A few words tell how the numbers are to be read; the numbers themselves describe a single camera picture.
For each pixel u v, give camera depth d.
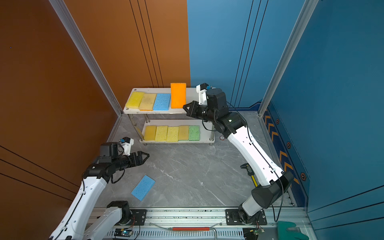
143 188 0.82
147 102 0.76
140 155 0.69
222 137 1.05
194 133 0.97
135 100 0.79
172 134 0.97
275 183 0.40
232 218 0.72
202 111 0.55
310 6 0.69
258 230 0.70
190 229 0.70
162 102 0.76
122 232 0.71
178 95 0.66
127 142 0.70
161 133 0.97
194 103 0.56
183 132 0.97
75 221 0.41
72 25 0.75
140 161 0.68
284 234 0.68
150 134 0.95
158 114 1.20
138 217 0.74
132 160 0.67
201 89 0.58
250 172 0.88
